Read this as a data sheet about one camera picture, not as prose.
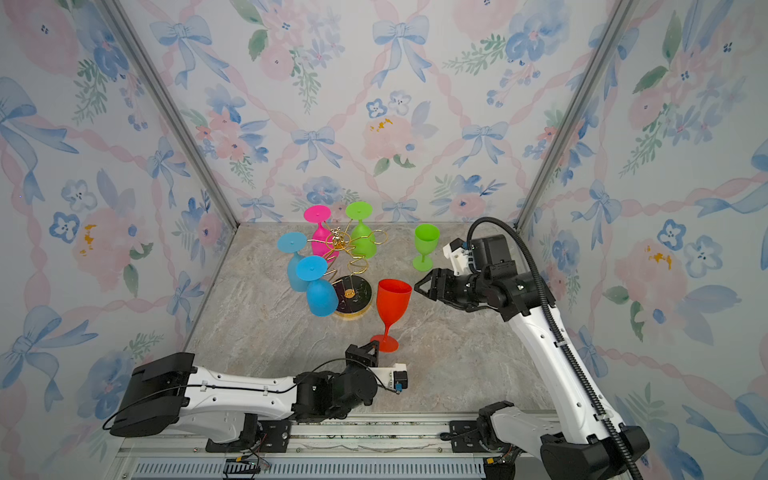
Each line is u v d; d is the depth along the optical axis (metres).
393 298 0.69
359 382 0.55
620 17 0.69
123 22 0.70
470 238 0.62
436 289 0.60
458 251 0.64
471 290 0.56
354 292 0.98
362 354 0.66
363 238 0.84
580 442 0.37
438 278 0.60
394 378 0.64
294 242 0.76
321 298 0.76
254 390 0.49
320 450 0.73
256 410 0.50
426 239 0.95
